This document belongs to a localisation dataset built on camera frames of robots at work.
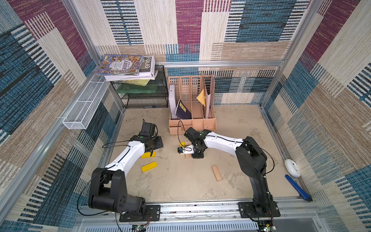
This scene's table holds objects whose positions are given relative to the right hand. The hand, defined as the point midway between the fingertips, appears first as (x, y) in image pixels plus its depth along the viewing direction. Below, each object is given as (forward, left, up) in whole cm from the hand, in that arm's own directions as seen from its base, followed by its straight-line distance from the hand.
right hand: (194, 151), depth 94 cm
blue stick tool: (-24, -56, -2) cm, 61 cm away
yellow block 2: (-9, +28, -2) cm, 30 cm away
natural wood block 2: (-13, -12, -1) cm, 18 cm away
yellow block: (-2, +7, +12) cm, 14 cm away
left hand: (+2, +23, +8) cm, 24 cm away
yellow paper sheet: (+24, -5, +24) cm, 34 cm away
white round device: (-12, -55, +2) cm, 57 cm away
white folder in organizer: (+28, +14, +17) cm, 36 cm away
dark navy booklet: (+27, +8, +8) cm, 30 cm away
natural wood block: (-3, +4, +1) cm, 5 cm away
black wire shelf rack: (+29, +27, +24) cm, 46 cm away
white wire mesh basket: (+3, +55, +33) cm, 64 cm away
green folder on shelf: (+39, +29, +20) cm, 53 cm away
